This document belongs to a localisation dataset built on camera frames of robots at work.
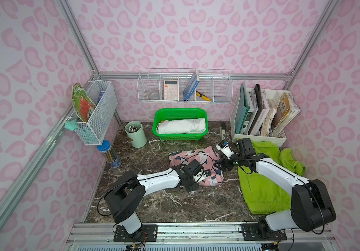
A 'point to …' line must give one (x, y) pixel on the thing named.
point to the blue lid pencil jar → (109, 153)
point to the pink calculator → (170, 89)
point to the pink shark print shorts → (208, 159)
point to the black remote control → (222, 132)
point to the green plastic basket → (179, 113)
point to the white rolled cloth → (191, 126)
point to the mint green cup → (134, 129)
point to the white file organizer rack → (259, 114)
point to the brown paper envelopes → (286, 112)
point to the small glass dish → (153, 95)
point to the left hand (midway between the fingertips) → (193, 177)
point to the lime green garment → (264, 196)
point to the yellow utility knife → (204, 97)
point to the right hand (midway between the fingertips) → (218, 159)
